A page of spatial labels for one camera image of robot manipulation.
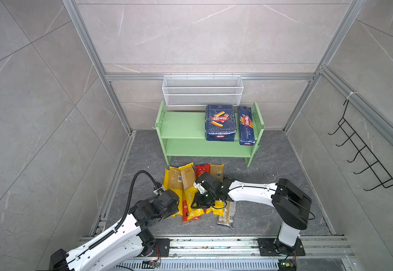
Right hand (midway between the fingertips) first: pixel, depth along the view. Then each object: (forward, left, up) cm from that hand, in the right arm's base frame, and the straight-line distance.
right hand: (193, 207), depth 81 cm
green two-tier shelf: (+27, +4, +23) cm, 36 cm away
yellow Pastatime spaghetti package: (+18, +4, +2) cm, 18 cm away
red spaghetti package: (+23, -4, -2) cm, 23 cm away
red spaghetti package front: (-2, +4, -2) cm, 5 cm away
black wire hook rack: (+1, -72, +26) cm, 76 cm away
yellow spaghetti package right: (+22, -13, -3) cm, 26 cm away
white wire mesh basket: (+61, -5, +25) cm, 67 cm away
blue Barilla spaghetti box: (+29, -26, +26) cm, 47 cm away
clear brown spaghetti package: (-1, -18, -3) cm, 18 cm away
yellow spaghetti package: (+15, +12, 0) cm, 19 cm away
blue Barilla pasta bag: (+30, -14, +28) cm, 43 cm away
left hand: (+1, +7, +4) cm, 9 cm away
